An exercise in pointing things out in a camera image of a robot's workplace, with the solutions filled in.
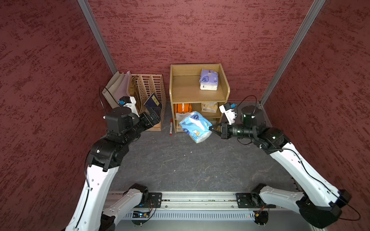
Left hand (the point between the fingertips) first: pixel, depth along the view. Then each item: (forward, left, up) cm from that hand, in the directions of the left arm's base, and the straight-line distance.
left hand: (153, 116), depth 61 cm
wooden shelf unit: (+31, -12, -10) cm, 35 cm away
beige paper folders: (+30, +30, -9) cm, 43 cm away
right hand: (-4, -25, -6) cm, 26 cm away
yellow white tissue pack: (+13, -11, -16) cm, 23 cm away
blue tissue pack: (-1, -20, -5) cm, 20 cm away
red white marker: (+20, -2, -38) cm, 43 cm away
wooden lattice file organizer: (+44, +20, -19) cm, 52 cm away
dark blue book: (+35, +11, -26) cm, 45 cm away
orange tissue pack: (+19, -12, -15) cm, 27 cm away
